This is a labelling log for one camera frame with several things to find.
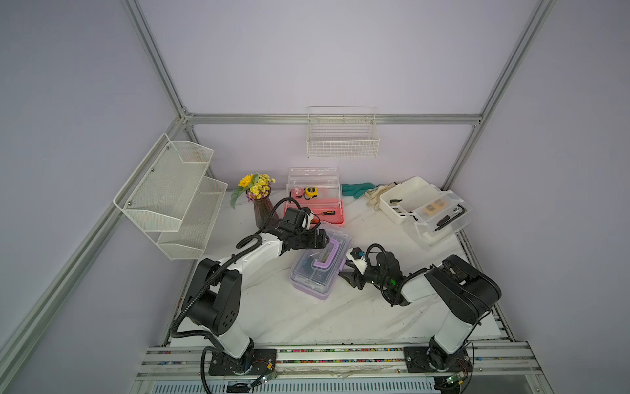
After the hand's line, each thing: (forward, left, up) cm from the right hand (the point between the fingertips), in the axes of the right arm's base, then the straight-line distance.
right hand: (344, 268), depth 91 cm
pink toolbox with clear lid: (+49, +5, 0) cm, 50 cm away
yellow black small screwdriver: (+28, +5, -2) cm, 29 cm away
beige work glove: (+39, -18, -1) cm, 43 cm away
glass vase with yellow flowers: (+21, +31, +23) cm, 44 cm away
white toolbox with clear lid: (+21, -38, +6) cm, 44 cm away
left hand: (+7, +9, +8) cm, 14 cm away
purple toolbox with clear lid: (-4, +11, +6) cm, 13 cm away
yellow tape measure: (+34, +12, +8) cm, 37 cm away
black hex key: (+16, -43, +8) cm, 46 cm away
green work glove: (+42, -9, 0) cm, 43 cm away
